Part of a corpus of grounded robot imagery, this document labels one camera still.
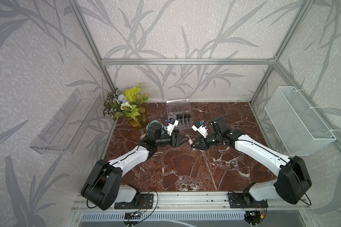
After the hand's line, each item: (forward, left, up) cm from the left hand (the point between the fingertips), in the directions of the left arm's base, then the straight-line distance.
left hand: (186, 139), depth 77 cm
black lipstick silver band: (+27, +4, -13) cm, 31 cm away
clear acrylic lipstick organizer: (+38, +3, -19) cm, 43 cm away
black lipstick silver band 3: (+28, -4, -13) cm, 31 cm away
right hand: (-2, -3, -2) cm, 4 cm away
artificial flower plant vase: (+23, +35, +4) cm, 42 cm away
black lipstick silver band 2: (+27, -1, -14) cm, 31 cm away
